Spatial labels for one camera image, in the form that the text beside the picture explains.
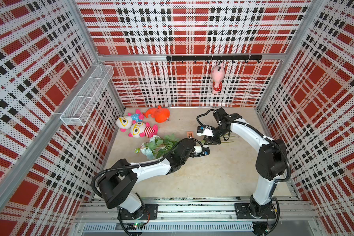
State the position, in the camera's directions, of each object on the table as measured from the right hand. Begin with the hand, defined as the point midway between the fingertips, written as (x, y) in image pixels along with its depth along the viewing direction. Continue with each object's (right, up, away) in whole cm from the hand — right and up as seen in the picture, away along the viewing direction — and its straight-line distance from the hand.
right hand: (209, 139), depth 87 cm
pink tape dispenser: (-11, +1, +11) cm, 16 cm away
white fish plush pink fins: (-45, +5, +12) cm, 47 cm away
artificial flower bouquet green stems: (-32, -4, -8) cm, 33 cm away
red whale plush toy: (-33, +16, +22) cm, 42 cm away
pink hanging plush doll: (+6, +40, +4) cm, 41 cm away
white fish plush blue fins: (-59, +10, +17) cm, 62 cm away
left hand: (-9, +1, -2) cm, 9 cm away
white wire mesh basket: (-79, +19, +4) cm, 81 cm away
